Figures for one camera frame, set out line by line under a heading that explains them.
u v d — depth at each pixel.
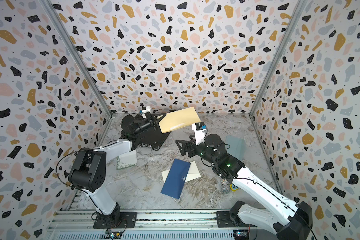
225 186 0.82
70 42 0.81
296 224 0.38
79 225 0.73
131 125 0.68
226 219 0.74
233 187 0.84
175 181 0.87
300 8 0.71
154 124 0.77
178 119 0.83
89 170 0.49
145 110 0.82
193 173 0.90
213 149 0.49
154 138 0.79
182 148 0.61
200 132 0.60
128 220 0.73
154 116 0.79
